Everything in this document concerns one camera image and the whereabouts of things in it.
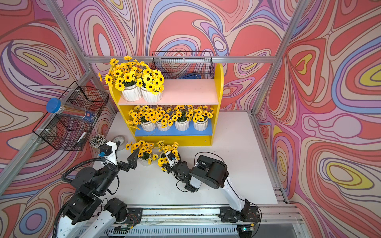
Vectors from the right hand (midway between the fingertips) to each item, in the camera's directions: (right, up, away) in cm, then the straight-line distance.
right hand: (165, 158), depth 89 cm
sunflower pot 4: (+11, +24, -8) cm, 28 cm away
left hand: (-11, +11, -26) cm, 31 cm away
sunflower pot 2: (-11, +25, -8) cm, 29 cm away
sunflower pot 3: (+1, +22, -9) cm, 23 cm away
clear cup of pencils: (-36, +12, -9) cm, 39 cm away
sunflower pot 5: (+21, +24, -8) cm, 32 cm away
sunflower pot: (+1, +1, -11) cm, 11 cm away
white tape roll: (-31, +9, +12) cm, 35 cm away
